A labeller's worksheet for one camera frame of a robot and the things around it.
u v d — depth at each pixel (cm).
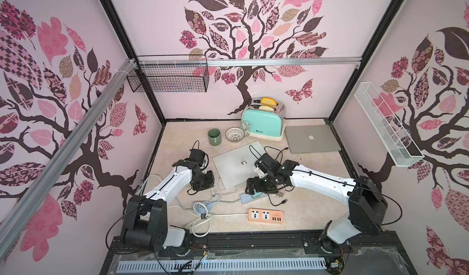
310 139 109
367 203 43
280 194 87
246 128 102
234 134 110
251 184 73
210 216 78
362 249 73
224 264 70
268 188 70
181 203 86
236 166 98
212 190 85
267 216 79
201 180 74
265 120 103
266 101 106
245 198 85
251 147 107
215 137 105
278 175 60
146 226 42
